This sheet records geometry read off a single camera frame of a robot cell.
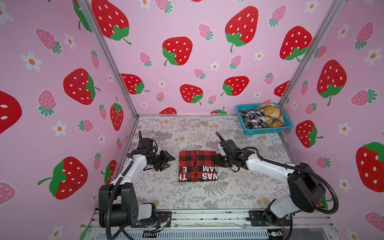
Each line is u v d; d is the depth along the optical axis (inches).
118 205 16.2
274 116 42.3
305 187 17.2
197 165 34.7
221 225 28.8
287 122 41.8
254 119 41.8
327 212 16.0
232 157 26.3
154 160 28.5
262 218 28.8
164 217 29.4
